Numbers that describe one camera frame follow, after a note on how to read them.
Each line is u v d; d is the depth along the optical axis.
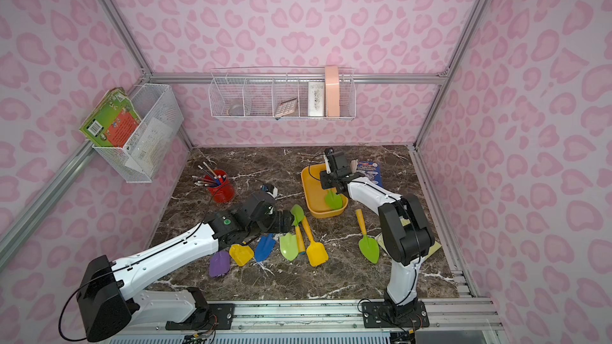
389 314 0.65
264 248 0.87
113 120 0.72
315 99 0.93
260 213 0.59
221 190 0.95
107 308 0.38
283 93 1.05
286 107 0.94
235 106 0.93
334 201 1.00
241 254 0.87
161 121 0.90
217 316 0.73
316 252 0.86
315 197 1.00
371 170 1.07
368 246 0.88
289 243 0.88
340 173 0.74
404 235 0.49
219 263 0.83
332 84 0.80
